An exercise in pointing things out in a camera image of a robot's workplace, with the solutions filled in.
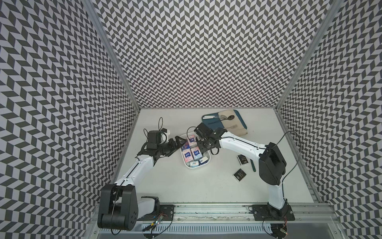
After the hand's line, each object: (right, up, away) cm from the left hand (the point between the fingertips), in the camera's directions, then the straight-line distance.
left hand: (182, 145), depth 84 cm
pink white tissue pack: (+5, +2, +9) cm, 11 cm away
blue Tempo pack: (+12, -9, -1) cm, 15 cm away
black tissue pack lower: (+33, -17, 0) cm, 37 cm away
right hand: (+13, -2, +4) cm, 14 cm away
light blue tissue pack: (+7, -10, -1) cm, 13 cm away
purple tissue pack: (+2, -2, +7) cm, 7 cm away
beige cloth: (+35, +10, +21) cm, 42 cm away
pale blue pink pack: (+8, -5, +3) cm, 10 cm away
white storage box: (+5, -6, +4) cm, 9 cm away
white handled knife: (+17, +17, +27) cm, 36 cm away
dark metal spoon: (+33, +16, +25) cm, 44 cm away
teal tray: (+22, +13, +25) cm, 35 cm away
